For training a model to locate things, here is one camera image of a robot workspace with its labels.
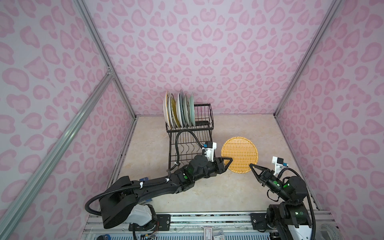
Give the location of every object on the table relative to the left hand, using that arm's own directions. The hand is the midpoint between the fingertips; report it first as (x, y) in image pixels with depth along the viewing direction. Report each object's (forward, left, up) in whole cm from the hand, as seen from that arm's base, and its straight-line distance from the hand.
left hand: (232, 159), depth 69 cm
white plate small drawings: (+21, +21, +11) cm, 32 cm away
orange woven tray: (+5, -6, -2) cm, 8 cm away
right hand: (-3, -8, -2) cm, 8 cm away
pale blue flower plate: (+22, +18, +10) cm, 30 cm away
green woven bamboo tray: (+23, +28, +9) cm, 37 cm away
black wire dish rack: (+24, +24, -22) cm, 40 cm away
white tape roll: (-27, -45, -24) cm, 57 cm away
